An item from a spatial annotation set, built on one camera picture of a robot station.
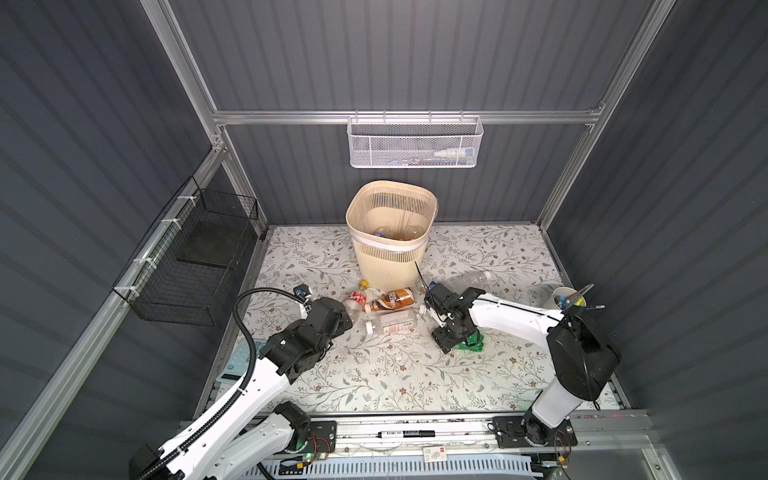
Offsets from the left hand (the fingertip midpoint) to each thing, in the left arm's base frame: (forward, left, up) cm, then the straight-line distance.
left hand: (331, 316), depth 77 cm
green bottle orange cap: (-11, -35, +3) cm, 37 cm away
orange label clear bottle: (+31, -24, -2) cm, 40 cm away
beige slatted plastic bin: (+37, -18, -3) cm, 42 cm away
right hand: (-2, -34, -14) cm, 37 cm away
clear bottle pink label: (+3, -19, -12) cm, 22 cm away
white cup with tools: (+5, -69, -6) cm, 69 cm away
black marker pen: (-25, -18, -16) cm, 35 cm away
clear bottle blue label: (+19, -44, -13) cm, 50 cm away
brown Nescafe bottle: (+11, -17, -11) cm, 23 cm away
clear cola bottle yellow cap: (+11, -6, -11) cm, 17 cm away
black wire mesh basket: (+10, +35, +12) cm, 38 cm away
